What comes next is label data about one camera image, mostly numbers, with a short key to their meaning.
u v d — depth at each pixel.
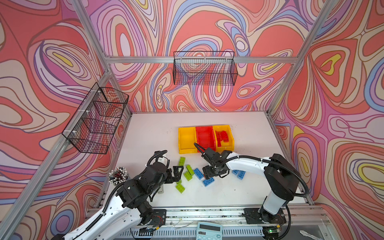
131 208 0.49
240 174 0.86
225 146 0.96
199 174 0.88
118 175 0.71
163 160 0.64
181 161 0.91
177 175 0.64
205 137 1.02
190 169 0.88
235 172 0.86
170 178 0.63
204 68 0.96
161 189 0.80
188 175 0.86
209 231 0.68
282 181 0.45
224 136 1.01
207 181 0.84
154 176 0.52
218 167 0.63
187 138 1.03
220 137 1.01
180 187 0.82
